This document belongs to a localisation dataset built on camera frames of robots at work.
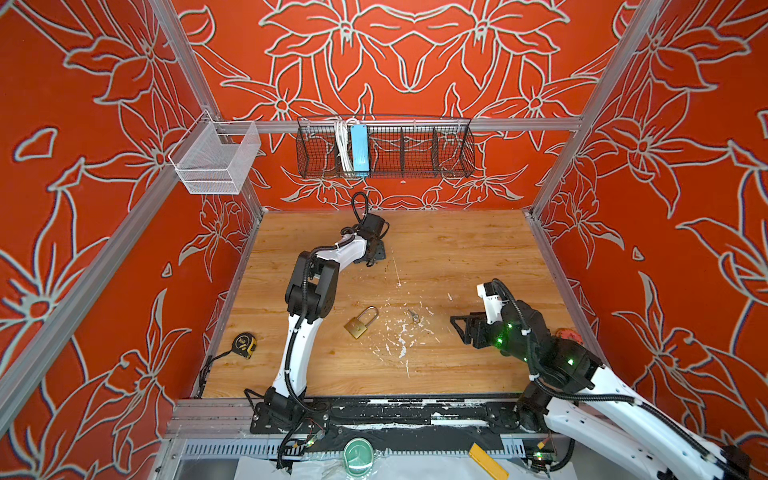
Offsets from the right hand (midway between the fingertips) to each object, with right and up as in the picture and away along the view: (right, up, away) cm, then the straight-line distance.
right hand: (455, 317), depth 72 cm
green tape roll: (-24, -31, -4) cm, 40 cm away
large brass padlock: (-26, -7, +15) cm, 31 cm away
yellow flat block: (+6, -33, -5) cm, 33 cm away
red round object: (+36, -8, +12) cm, 38 cm away
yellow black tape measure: (-58, -11, +11) cm, 60 cm away
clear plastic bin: (-72, +46, +21) cm, 88 cm away
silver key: (-8, -5, +18) cm, 21 cm away
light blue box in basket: (-25, +46, +19) cm, 55 cm away
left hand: (-22, +15, +34) cm, 43 cm away
